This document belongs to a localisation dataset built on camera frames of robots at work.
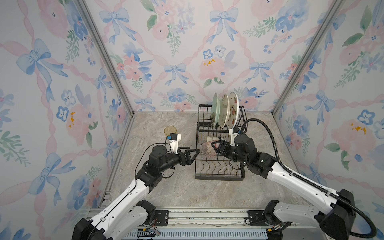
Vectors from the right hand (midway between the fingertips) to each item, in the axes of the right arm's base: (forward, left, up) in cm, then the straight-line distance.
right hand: (214, 144), depth 75 cm
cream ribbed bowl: (+12, 0, -12) cm, 17 cm away
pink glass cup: (+3, +2, -10) cm, 10 cm away
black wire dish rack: (-2, -6, -22) cm, 23 cm away
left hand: (-4, +9, +2) cm, 11 cm away
